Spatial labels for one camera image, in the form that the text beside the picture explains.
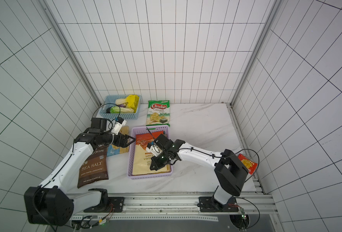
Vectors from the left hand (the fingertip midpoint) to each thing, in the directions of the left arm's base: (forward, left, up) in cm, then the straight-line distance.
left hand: (127, 140), depth 80 cm
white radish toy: (+42, +18, -10) cm, 46 cm away
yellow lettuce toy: (+38, +5, -7) cm, 39 cm away
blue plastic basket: (+44, +28, -13) cm, 54 cm away
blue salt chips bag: (0, +12, -13) cm, 18 cm away
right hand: (-15, -13, -6) cm, 20 cm away
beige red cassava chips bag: (-6, -8, -9) cm, 14 cm away
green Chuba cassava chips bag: (+34, -14, -16) cm, 40 cm away
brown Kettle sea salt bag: (-12, +19, -12) cm, 26 cm away
